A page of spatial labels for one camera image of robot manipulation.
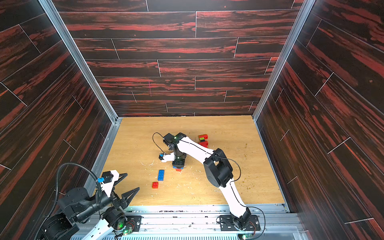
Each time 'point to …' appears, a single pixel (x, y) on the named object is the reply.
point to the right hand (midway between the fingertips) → (183, 160)
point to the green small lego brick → (201, 138)
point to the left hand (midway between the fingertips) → (133, 182)
